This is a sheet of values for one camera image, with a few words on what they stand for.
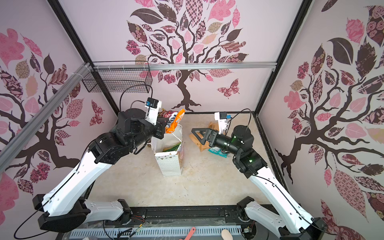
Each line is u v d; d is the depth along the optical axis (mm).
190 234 678
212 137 528
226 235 699
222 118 560
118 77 947
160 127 512
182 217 742
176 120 602
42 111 614
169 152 700
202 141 531
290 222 378
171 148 934
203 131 649
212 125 1037
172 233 697
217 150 947
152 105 481
